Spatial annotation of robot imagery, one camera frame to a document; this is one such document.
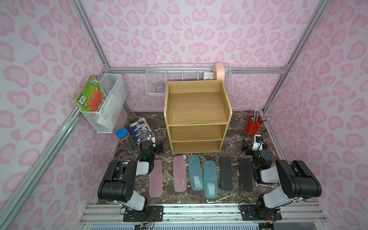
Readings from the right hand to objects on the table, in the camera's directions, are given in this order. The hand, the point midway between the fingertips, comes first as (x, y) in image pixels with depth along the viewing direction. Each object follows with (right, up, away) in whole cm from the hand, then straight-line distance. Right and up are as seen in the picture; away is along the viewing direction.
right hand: (251, 137), depth 89 cm
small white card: (-26, +39, +2) cm, 47 cm away
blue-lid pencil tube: (-77, +3, -7) cm, 77 cm away
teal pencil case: (-35, -21, -3) cm, 41 cm away
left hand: (-63, -1, +5) cm, 63 cm away
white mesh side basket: (-84, +31, -2) cm, 90 cm away
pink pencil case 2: (-44, -24, -6) cm, 51 cm away
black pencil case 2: (-5, -23, -3) cm, 23 cm away
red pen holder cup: (+7, +8, +12) cm, 16 cm away
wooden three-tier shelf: (-34, +14, -13) cm, 39 cm away
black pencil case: (-17, -21, -3) cm, 27 cm away
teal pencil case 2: (-26, -24, -5) cm, 36 cm away
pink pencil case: (-58, -24, -5) cm, 63 cm away
